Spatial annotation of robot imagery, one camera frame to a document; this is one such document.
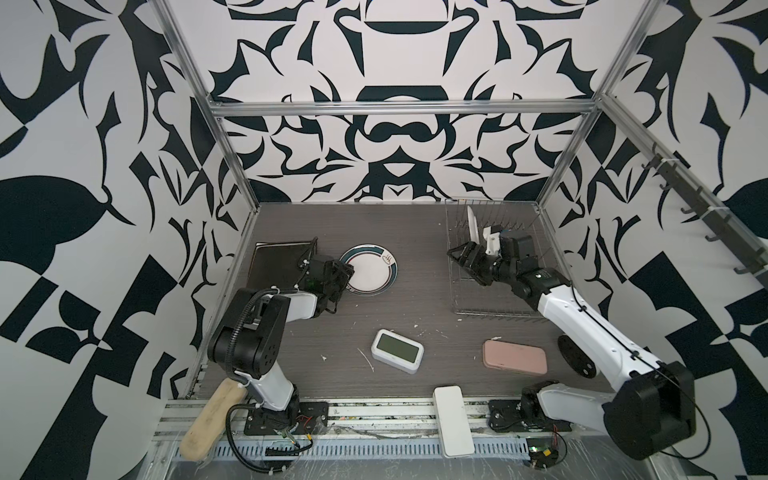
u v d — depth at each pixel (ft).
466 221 3.09
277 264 3.45
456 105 3.08
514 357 2.66
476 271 2.35
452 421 2.33
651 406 1.30
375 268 3.42
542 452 2.33
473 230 3.13
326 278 2.50
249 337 1.59
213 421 2.30
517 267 2.02
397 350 2.68
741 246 1.77
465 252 2.37
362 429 2.43
